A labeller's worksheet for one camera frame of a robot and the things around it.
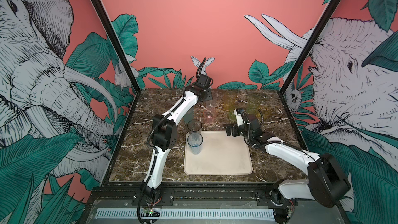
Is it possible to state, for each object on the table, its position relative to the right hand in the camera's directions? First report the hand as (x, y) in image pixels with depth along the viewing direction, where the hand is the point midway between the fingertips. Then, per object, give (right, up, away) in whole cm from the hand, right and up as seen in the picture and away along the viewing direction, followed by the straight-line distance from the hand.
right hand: (229, 121), depth 86 cm
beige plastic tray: (-4, -19, +2) cm, 20 cm away
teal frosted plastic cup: (-24, +3, +15) cm, 28 cm away
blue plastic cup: (-19, -11, +2) cm, 22 cm away
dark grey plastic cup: (-20, -3, +1) cm, 20 cm away
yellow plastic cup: (+28, +4, +18) cm, 34 cm away
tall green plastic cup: (+20, +10, +17) cm, 28 cm away
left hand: (-11, +17, +8) cm, 22 cm away
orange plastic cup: (+3, +13, +19) cm, 23 cm away
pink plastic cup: (-10, +2, +17) cm, 20 cm away
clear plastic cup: (-9, +10, +22) cm, 26 cm away
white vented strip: (-22, -41, -16) cm, 49 cm away
